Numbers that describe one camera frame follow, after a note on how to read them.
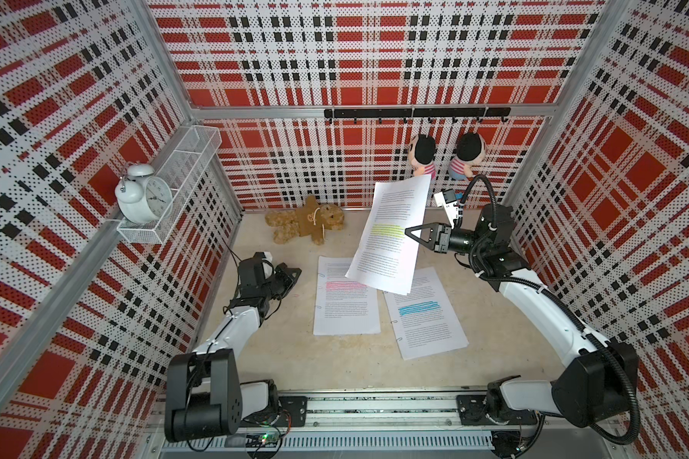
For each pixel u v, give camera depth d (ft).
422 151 3.15
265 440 2.27
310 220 3.54
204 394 1.36
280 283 2.55
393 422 2.40
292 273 2.82
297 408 2.40
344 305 3.06
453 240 2.05
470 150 3.14
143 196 1.97
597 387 1.31
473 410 2.41
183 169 2.75
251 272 2.22
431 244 2.10
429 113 2.92
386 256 2.27
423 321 2.97
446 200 2.09
